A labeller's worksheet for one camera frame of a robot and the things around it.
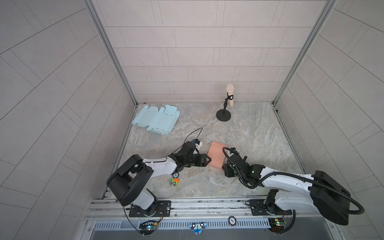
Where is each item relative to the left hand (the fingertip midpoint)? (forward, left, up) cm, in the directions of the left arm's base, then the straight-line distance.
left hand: (210, 159), depth 84 cm
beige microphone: (+35, -12, +22) cm, 44 cm away
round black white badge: (-28, -9, -2) cm, 29 cm away
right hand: (-4, -8, -4) cm, 10 cm away
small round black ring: (-8, +18, -3) cm, 20 cm away
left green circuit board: (-31, +29, -1) cm, 42 cm away
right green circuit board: (-30, -29, -3) cm, 42 cm away
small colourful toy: (-12, +20, -1) cm, 23 cm away
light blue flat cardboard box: (+30, +34, -5) cm, 46 cm away
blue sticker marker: (-31, +7, -1) cm, 32 cm away
